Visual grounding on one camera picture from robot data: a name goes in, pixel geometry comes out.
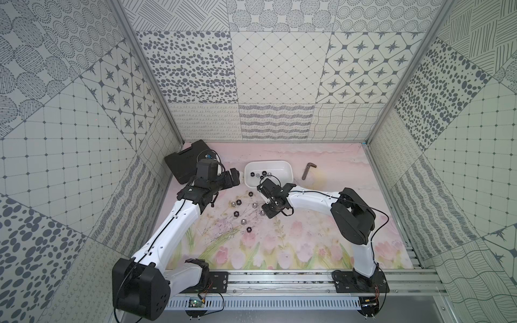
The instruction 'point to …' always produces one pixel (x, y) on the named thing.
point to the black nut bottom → (249, 229)
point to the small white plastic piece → (242, 176)
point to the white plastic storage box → (281, 171)
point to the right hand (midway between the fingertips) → (272, 211)
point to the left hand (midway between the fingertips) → (228, 171)
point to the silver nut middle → (254, 205)
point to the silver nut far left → (233, 204)
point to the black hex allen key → (307, 169)
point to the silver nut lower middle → (244, 221)
